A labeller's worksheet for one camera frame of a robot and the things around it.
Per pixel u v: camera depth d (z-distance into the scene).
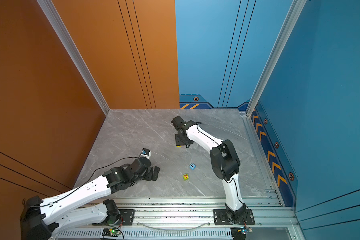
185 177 0.85
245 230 0.70
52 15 0.71
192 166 0.89
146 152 0.70
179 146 0.99
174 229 0.71
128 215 0.74
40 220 0.40
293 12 0.71
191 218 0.75
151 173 0.69
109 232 0.71
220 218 0.72
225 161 0.55
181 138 0.80
